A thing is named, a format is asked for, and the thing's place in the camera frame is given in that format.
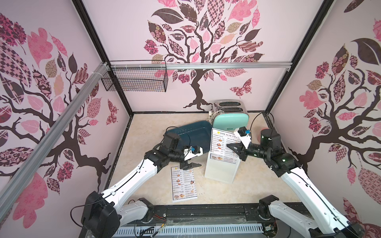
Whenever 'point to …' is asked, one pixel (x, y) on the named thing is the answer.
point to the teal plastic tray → (198, 133)
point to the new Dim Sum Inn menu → (220, 151)
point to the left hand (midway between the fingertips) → (198, 160)
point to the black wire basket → (136, 76)
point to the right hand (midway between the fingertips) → (230, 142)
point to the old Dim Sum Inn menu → (183, 184)
